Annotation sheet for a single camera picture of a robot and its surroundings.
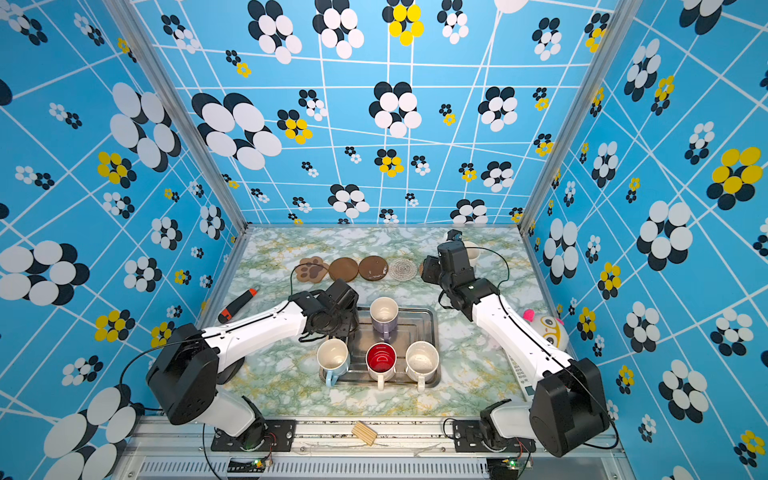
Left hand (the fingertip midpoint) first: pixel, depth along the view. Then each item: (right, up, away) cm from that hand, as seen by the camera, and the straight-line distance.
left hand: (347, 324), depth 87 cm
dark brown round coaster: (-4, +16, +18) cm, 24 cm away
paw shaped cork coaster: (-16, +15, +21) cm, 30 cm away
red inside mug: (+10, -9, -3) cm, 14 cm away
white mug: (+22, -10, -2) cm, 24 cm away
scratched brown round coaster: (+7, +16, +19) cm, 25 cm away
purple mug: (+11, +1, +7) cm, 13 cm away
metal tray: (+20, -1, +6) cm, 21 cm away
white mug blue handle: (-3, -9, -3) cm, 10 cm away
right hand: (+25, +19, -3) cm, 31 cm away
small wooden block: (+7, -24, -14) cm, 28 cm away
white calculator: (+50, -13, -5) cm, 52 cm away
